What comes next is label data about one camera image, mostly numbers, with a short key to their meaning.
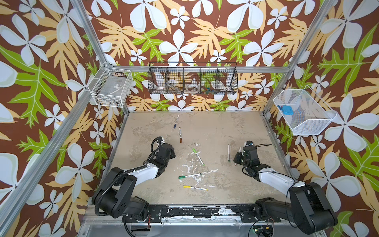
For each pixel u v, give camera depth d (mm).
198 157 947
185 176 862
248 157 704
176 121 1147
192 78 978
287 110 860
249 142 815
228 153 960
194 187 821
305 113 815
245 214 736
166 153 692
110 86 870
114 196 430
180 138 1041
